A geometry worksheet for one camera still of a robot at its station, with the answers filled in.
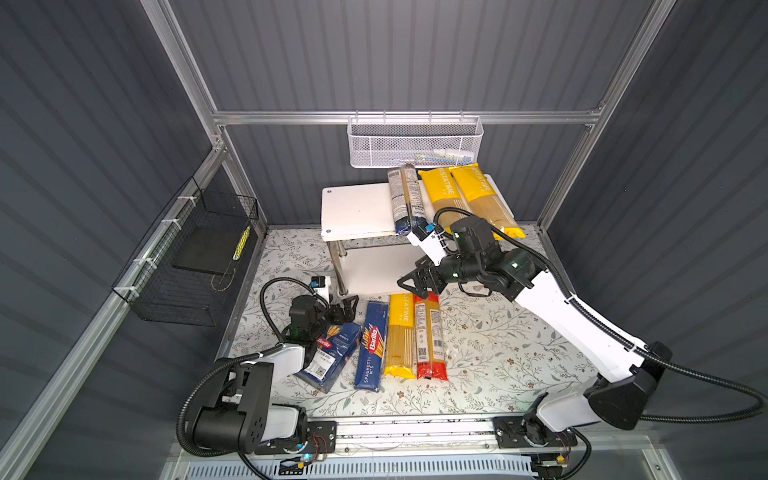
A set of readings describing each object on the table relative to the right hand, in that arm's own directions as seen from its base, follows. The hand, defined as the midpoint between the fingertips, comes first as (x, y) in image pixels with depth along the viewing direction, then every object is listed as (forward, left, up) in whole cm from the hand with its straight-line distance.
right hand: (411, 274), depth 69 cm
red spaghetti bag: (-4, -6, -28) cm, 29 cm away
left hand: (+6, +19, -21) cm, 29 cm away
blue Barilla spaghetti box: (-8, +11, -26) cm, 30 cm away
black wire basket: (+1, +56, -1) cm, 56 cm away
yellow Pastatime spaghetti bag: (-5, +2, -27) cm, 28 cm away
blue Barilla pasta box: (-9, +21, -23) cm, 32 cm away
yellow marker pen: (+12, +45, -2) cm, 46 cm away
